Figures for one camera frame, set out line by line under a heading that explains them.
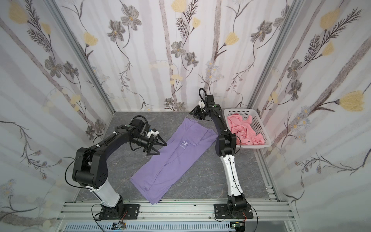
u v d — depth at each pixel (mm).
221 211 732
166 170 887
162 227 702
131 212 735
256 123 1065
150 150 822
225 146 699
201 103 1012
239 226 725
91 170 470
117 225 709
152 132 833
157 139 748
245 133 959
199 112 959
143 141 748
